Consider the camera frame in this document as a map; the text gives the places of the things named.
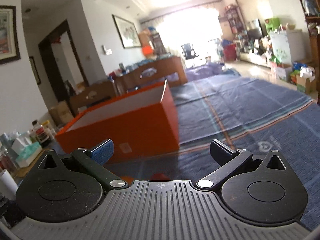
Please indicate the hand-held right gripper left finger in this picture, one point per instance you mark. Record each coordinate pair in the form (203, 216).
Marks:
(102, 152)

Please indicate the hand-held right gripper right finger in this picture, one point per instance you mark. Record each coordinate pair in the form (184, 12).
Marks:
(220, 152)

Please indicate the orange cardboard box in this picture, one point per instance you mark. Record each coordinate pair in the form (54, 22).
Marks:
(140, 127)

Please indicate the red apple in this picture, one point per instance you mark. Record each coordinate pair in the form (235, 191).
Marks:
(160, 176)

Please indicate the blue patterned tablecloth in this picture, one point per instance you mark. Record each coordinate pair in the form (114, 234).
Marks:
(250, 105)

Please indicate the brown cardboard box stack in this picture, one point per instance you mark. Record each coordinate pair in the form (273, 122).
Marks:
(61, 112)

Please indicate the wooden chair with pointed cutout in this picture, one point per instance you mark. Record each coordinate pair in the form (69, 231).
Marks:
(97, 91)

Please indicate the glass bottle with black cap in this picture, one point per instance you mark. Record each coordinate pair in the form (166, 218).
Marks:
(41, 135)

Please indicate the teal white tissue pack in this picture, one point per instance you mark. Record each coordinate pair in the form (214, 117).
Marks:
(27, 152)

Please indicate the purple bedding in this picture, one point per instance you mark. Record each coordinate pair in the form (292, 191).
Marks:
(210, 70)

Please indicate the wooden chair with cloud cutout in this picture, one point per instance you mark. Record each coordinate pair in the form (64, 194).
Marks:
(170, 67)

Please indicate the white tv cabinet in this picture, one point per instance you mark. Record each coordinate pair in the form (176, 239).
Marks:
(255, 58)

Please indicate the white cup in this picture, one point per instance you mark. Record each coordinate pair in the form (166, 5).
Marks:
(7, 183)

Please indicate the red basket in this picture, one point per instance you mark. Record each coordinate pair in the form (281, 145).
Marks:
(230, 52)

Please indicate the black office chair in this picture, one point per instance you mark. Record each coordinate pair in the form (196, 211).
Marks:
(189, 50)

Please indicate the small dark framed picture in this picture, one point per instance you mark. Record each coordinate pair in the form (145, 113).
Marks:
(35, 70)

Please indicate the orange carton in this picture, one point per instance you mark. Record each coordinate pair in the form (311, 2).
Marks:
(147, 50)

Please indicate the black television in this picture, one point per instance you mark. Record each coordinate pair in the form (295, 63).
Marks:
(254, 33)

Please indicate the white chest freezer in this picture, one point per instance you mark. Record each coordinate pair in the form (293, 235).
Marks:
(287, 45)

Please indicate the large dark framed picture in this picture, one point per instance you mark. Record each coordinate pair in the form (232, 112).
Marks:
(7, 35)

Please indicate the wooden shelf unit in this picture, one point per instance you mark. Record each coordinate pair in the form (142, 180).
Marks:
(313, 10)

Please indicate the dark wooden door frame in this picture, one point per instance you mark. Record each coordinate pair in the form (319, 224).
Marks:
(45, 55)

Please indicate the framed wall painting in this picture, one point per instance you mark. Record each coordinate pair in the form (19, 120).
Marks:
(127, 31)

